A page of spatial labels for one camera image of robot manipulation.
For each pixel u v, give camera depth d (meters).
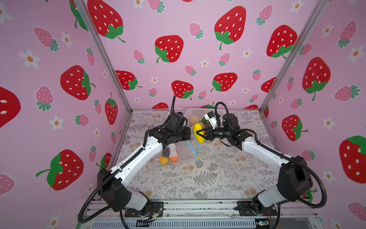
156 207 0.75
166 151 0.88
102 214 0.73
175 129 0.56
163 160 0.88
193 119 1.07
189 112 1.10
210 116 0.71
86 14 0.70
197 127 0.75
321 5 0.68
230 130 0.64
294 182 0.43
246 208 0.73
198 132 0.76
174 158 0.88
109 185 0.39
